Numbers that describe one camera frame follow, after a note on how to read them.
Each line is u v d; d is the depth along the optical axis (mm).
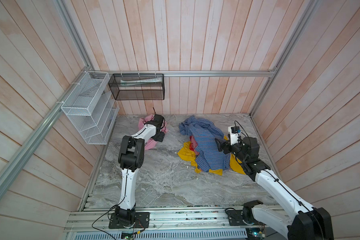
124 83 884
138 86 1042
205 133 883
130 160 596
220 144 729
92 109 727
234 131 673
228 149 718
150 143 1008
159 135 952
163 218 750
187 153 976
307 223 391
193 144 880
